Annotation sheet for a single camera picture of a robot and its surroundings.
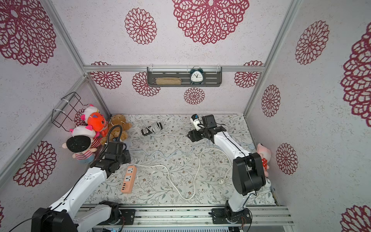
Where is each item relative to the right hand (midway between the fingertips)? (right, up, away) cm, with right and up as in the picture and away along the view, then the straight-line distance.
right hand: (193, 131), depth 90 cm
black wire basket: (-69, +9, -14) cm, 71 cm away
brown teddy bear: (-56, +8, +17) cm, 59 cm away
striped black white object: (-27, +2, +16) cm, 32 cm away
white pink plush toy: (-67, +14, +4) cm, 68 cm away
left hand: (-40, -14, -4) cm, 43 cm away
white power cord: (-14, -26, 0) cm, 30 cm away
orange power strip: (-38, -28, -6) cm, 47 cm away
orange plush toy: (-59, +6, -1) cm, 59 cm away
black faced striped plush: (-62, -6, -12) cm, 64 cm away
